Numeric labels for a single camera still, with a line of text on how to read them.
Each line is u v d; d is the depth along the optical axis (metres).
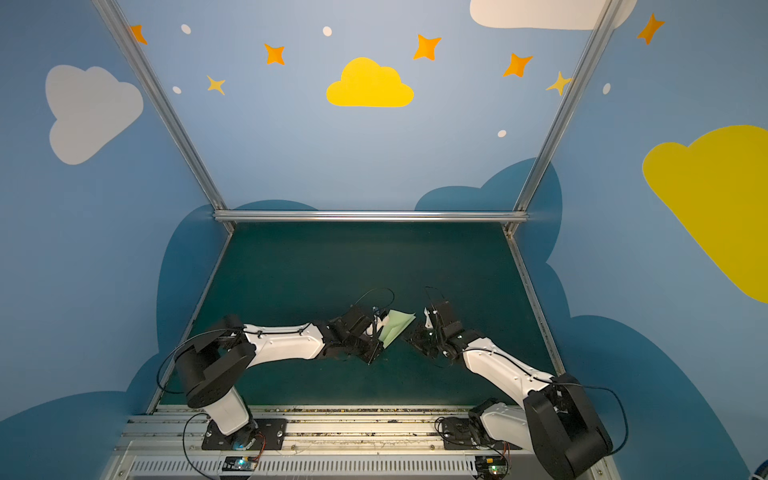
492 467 0.72
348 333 0.69
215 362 0.46
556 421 0.42
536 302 1.06
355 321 0.70
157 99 0.82
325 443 0.73
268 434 0.75
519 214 1.17
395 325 0.89
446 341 0.66
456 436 0.75
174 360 0.48
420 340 0.77
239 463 0.72
